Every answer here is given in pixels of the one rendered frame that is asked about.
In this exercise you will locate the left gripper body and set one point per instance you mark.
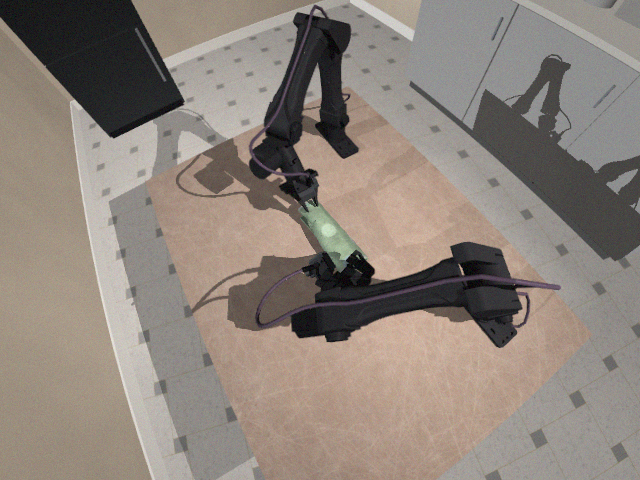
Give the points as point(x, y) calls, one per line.
point(349, 276)

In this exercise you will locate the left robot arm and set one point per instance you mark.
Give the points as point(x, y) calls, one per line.
point(436, 286)

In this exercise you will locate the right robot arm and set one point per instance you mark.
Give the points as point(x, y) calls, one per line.
point(286, 128)

